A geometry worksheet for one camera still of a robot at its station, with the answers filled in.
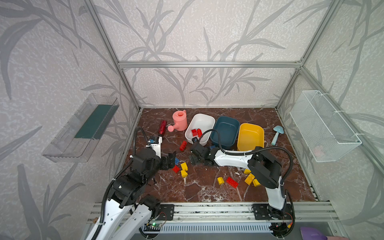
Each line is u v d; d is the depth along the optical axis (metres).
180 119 1.00
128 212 0.44
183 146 0.96
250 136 1.02
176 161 0.90
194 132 1.02
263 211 0.73
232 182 0.82
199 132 1.02
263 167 0.52
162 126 1.05
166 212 0.74
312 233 0.67
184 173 0.84
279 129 1.06
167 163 0.59
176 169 0.88
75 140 0.63
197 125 1.09
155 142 0.58
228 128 1.06
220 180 0.82
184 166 0.87
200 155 0.69
